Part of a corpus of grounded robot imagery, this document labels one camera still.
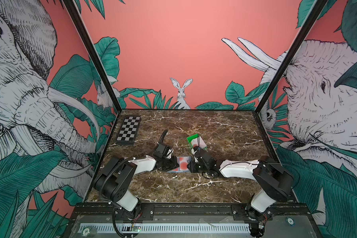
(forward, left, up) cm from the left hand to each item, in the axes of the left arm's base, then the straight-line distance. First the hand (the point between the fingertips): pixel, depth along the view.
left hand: (181, 163), depth 89 cm
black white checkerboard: (+23, +37, +1) cm, 43 cm away
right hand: (-2, -3, +2) cm, 4 cm away
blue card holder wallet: (-4, +3, -1) cm, 5 cm away
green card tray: (+17, -6, +2) cm, 18 cm away
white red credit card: (0, -1, -1) cm, 1 cm away
